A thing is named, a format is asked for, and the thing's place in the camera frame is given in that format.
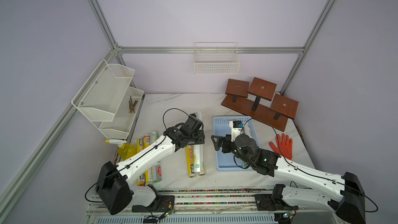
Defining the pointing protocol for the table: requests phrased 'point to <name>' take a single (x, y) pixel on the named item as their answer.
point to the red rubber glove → (284, 148)
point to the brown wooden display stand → (258, 101)
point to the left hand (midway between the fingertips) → (200, 138)
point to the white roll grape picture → (157, 169)
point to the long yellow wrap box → (141, 181)
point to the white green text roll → (198, 153)
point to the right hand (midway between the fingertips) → (219, 138)
